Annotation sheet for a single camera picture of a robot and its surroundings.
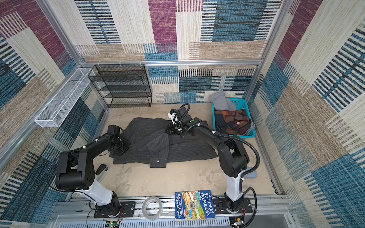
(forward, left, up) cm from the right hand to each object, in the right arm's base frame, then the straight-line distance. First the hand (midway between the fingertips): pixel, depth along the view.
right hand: (167, 132), depth 87 cm
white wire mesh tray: (-1, +53, +21) cm, 57 cm away
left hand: (-1, +26, -11) cm, 28 cm away
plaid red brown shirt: (+11, -46, -7) cm, 48 cm away
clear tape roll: (-41, +7, -13) cm, 43 cm away
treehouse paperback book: (-36, -14, -12) cm, 41 cm away
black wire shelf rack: (+41, +33, +4) cm, 53 cm away
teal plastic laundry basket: (+29, -55, -8) cm, 63 cm away
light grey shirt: (+30, -39, -6) cm, 50 cm away
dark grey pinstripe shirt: (-5, +11, -4) cm, 12 cm away
